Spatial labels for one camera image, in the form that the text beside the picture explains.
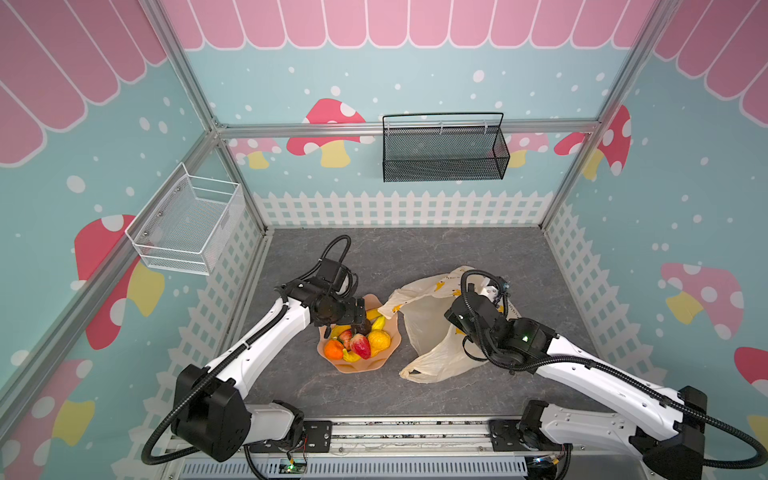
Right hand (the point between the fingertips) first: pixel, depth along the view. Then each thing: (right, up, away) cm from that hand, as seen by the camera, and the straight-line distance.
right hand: (446, 303), depth 74 cm
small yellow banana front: (-25, -16, +8) cm, 31 cm away
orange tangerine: (-30, -14, +7) cm, 33 cm away
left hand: (-25, -6, +8) cm, 27 cm away
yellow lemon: (-17, -12, +9) cm, 23 cm away
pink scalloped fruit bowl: (-21, -19, +9) cm, 29 cm away
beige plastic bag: (-3, -11, -4) cm, 12 cm away
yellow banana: (-19, -5, +14) cm, 25 cm away
